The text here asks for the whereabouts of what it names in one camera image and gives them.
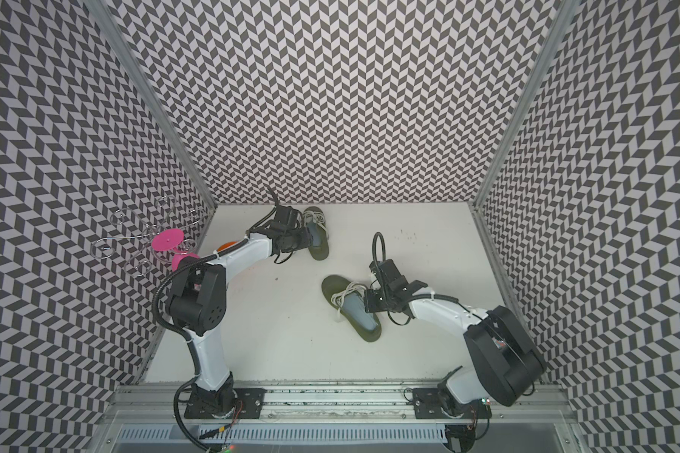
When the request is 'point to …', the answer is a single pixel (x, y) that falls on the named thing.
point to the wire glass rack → (136, 249)
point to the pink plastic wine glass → (169, 240)
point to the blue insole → (354, 304)
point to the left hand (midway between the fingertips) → (307, 240)
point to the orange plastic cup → (226, 245)
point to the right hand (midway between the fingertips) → (367, 306)
